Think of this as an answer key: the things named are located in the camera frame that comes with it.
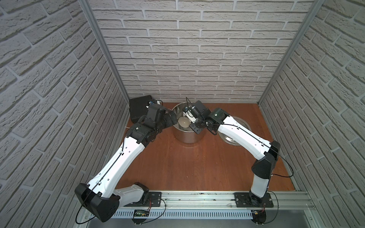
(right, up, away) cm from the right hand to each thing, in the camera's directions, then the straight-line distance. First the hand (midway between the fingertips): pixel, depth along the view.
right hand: (197, 122), depth 78 cm
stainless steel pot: (-5, -10, +17) cm, 20 cm away
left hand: (-17, +5, -5) cm, 18 cm away
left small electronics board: (-30, -47, -6) cm, 57 cm away
